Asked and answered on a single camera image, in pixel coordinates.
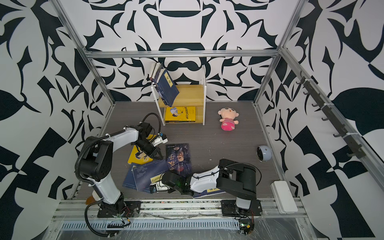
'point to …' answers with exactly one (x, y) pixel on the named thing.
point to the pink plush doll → (228, 120)
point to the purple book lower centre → (178, 158)
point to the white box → (283, 197)
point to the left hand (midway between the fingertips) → (161, 156)
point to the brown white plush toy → (90, 200)
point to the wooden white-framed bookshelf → (189, 95)
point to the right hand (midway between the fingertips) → (165, 173)
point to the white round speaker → (264, 153)
